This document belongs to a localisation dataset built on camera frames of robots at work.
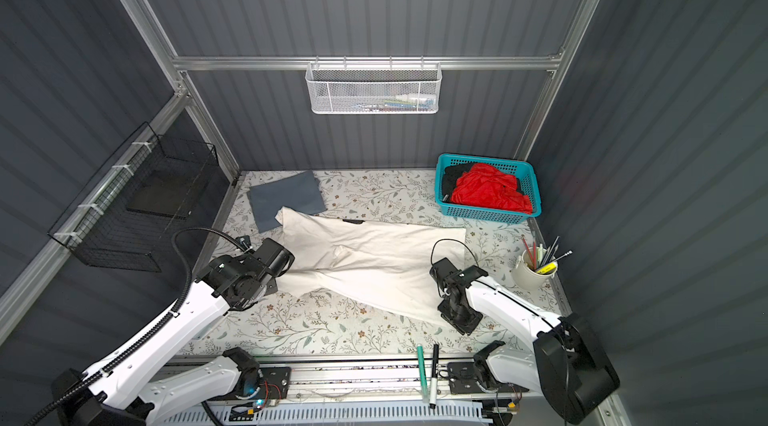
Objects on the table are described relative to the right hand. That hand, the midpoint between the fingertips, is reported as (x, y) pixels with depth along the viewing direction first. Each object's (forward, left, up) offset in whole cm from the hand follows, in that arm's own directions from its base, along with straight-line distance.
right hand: (453, 324), depth 83 cm
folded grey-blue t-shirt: (+47, +52, +3) cm, 70 cm away
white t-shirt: (+18, +18, +1) cm, 26 cm away
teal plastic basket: (+50, -32, +7) cm, 60 cm away
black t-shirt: (+54, -6, +4) cm, 54 cm away
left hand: (+5, +51, +16) cm, 54 cm away
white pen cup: (+15, -25, +6) cm, 30 cm away
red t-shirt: (+46, -16, +8) cm, 50 cm away
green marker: (-11, +9, +1) cm, 15 cm away
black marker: (-13, +7, +1) cm, 15 cm away
